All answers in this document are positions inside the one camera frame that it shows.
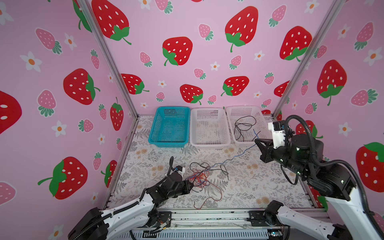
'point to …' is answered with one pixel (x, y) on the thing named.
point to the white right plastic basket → (247, 124)
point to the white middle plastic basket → (209, 127)
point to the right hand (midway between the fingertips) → (256, 139)
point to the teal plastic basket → (171, 127)
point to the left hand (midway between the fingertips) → (194, 186)
